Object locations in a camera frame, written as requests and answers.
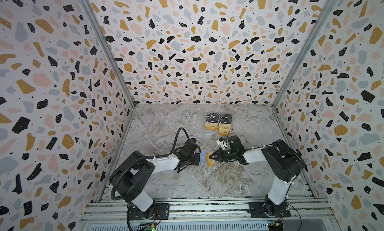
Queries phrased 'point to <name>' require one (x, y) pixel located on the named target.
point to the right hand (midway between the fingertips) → (210, 155)
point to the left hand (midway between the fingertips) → (201, 156)
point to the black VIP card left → (212, 117)
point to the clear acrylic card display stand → (207, 132)
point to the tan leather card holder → (203, 158)
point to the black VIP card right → (225, 119)
